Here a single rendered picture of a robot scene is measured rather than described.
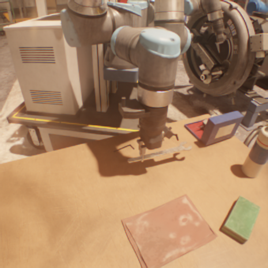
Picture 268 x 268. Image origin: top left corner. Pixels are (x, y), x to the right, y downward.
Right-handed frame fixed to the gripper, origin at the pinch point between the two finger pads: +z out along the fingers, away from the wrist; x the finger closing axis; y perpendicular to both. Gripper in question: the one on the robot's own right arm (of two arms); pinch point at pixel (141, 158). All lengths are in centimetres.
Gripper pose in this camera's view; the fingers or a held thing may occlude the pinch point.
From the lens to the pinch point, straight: 62.9
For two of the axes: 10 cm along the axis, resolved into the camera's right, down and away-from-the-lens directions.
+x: -3.6, -5.9, 7.2
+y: 9.3, -2.0, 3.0
